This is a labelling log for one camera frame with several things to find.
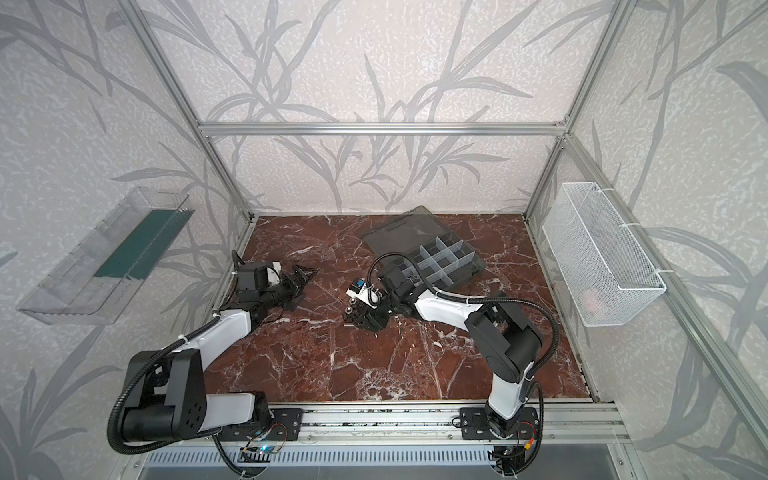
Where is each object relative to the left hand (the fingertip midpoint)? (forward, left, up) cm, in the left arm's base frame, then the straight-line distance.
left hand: (315, 270), depth 88 cm
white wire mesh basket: (-17, -68, +23) cm, 73 cm away
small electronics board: (-43, +6, -12) cm, 45 cm away
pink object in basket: (-14, -73, +9) cm, 75 cm away
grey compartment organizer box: (+13, -41, -11) cm, 44 cm away
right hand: (-9, -14, -5) cm, 17 cm away
